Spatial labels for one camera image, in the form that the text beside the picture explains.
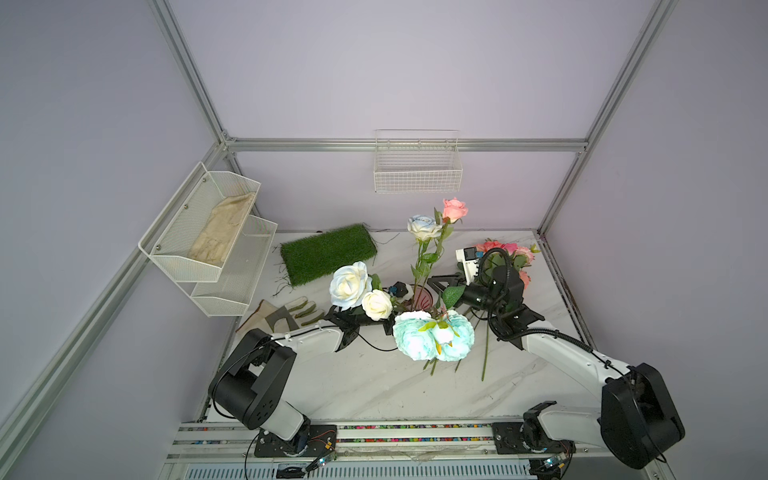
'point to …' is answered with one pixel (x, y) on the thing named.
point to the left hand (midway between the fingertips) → (412, 313)
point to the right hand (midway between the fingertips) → (431, 284)
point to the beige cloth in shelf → (220, 227)
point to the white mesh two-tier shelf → (217, 291)
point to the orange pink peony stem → (525, 280)
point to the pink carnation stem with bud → (513, 247)
